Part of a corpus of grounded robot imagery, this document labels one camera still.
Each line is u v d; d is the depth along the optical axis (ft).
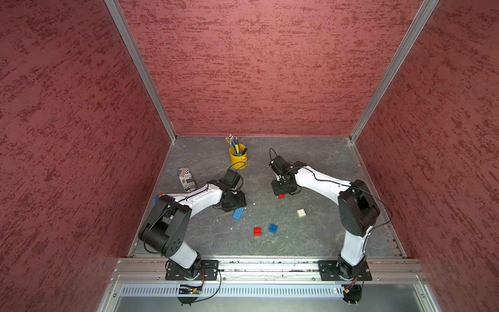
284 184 2.52
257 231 2.73
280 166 2.42
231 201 2.52
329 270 2.43
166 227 1.51
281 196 3.05
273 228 2.74
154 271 2.49
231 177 2.44
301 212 2.87
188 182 3.18
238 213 2.87
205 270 2.42
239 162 3.22
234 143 3.20
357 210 1.60
